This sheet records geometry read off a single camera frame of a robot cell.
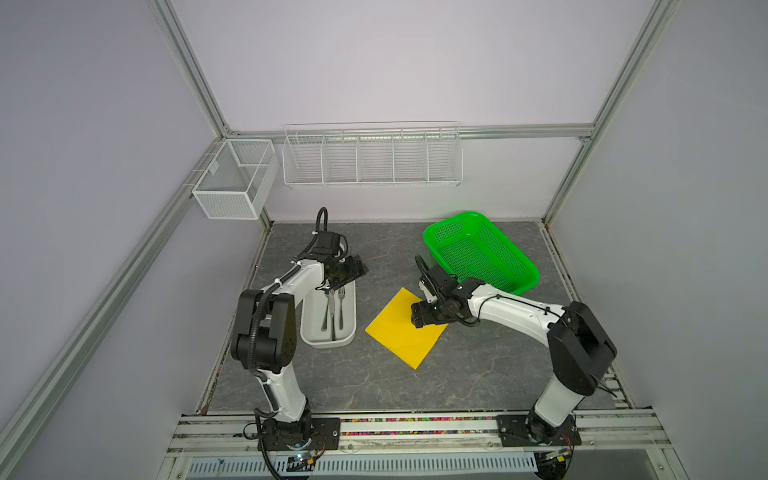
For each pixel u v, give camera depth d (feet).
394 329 3.05
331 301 3.25
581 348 1.51
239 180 3.31
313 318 3.09
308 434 2.19
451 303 2.08
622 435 2.44
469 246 3.70
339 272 2.70
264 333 1.60
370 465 5.16
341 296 3.25
